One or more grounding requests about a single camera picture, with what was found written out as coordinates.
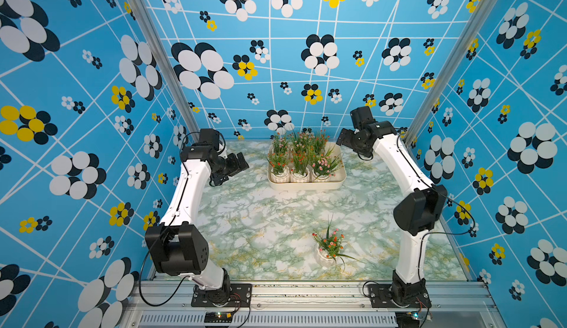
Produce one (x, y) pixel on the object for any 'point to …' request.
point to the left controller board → (218, 317)
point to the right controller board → (407, 319)
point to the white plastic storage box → (335, 182)
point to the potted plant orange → (317, 143)
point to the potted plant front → (330, 249)
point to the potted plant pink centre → (325, 164)
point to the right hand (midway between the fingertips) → (352, 143)
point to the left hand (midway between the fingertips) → (242, 168)
